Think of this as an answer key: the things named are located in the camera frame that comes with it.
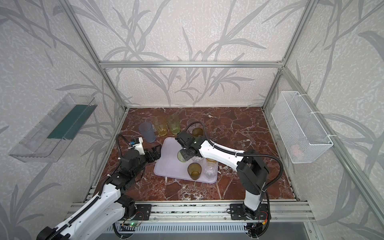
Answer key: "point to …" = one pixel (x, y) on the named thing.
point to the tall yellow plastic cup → (161, 125)
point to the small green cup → (180, 156)
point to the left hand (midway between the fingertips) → (155, 147)
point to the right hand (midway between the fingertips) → (186, 151)
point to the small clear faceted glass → (210, 170)
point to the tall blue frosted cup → (146, 129)
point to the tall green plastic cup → (174, 123)
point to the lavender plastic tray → (167, 165)
